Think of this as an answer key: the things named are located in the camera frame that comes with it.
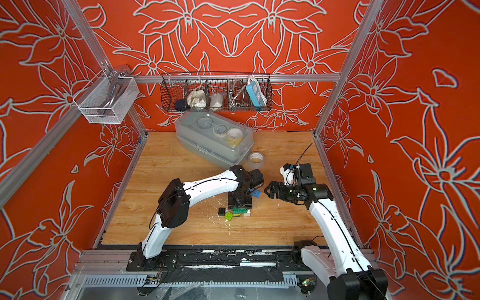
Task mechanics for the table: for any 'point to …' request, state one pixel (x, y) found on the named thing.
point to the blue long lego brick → (257, 194)
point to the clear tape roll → (255, 160)
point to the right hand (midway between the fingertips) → (269, 191)
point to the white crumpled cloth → (197, 99)
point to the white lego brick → (248, 214)
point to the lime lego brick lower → (229, 216)
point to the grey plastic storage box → (214, 139)
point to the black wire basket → (216, 92)
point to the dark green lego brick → (240, 210)
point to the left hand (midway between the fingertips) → (245, 209)
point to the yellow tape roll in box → (234, 137)
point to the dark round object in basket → (180, 105)
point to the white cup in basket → (216, 100)
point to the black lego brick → (222, 211)
